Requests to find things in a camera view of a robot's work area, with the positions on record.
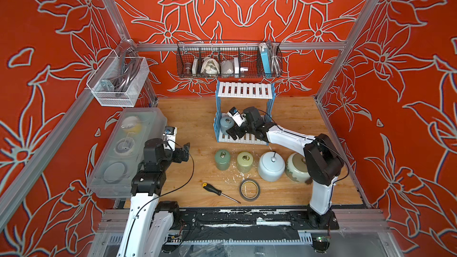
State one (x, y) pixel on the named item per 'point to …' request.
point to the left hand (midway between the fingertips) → (177, 140)
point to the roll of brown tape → (243, 196)
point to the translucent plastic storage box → (123, 151)
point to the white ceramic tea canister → (271, 166)
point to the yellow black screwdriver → (206, 185)
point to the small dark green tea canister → (222, 159)
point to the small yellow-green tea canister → (244, 159)
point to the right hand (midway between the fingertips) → (228, 124)
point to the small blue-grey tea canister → (226, 124)
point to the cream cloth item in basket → (210, 66)
